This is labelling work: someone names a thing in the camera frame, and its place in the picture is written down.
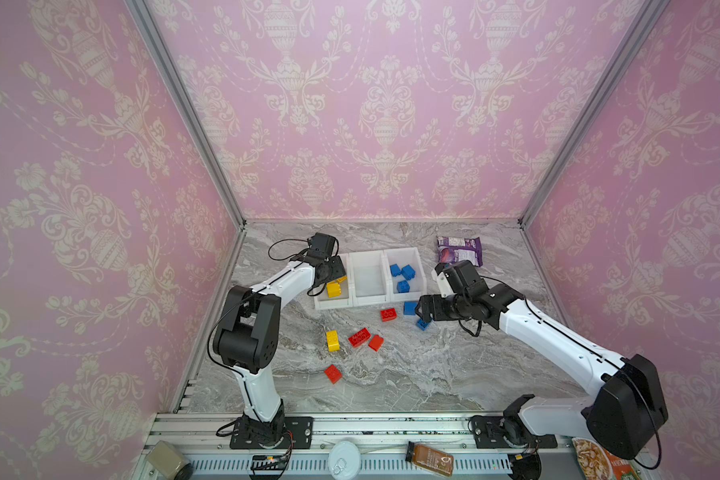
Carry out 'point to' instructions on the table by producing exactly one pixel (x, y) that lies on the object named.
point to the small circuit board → (269, 462)
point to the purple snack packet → (454, 250)
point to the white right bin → (404, 256)
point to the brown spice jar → (430, 458)
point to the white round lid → (344, 460)
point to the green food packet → (597, 463)
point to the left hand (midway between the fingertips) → (335, 270)
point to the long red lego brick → (359, 338)
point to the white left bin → (345, 299)
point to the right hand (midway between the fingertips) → (429, 308)
